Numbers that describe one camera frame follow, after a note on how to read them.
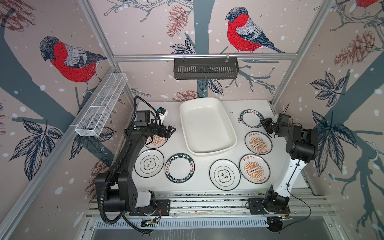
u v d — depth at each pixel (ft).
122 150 1.66
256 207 2.39
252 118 3.65
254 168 2.82
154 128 2.30
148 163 2.94
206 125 3.40
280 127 2.64
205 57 3.28
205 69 3.45
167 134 2.49
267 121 3.19
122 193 1.34
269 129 3.20
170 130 2.46
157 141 3.21
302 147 1.87
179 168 2.82
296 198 2.07
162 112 2.41
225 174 2.75
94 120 2.34
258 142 3.20
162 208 2.40
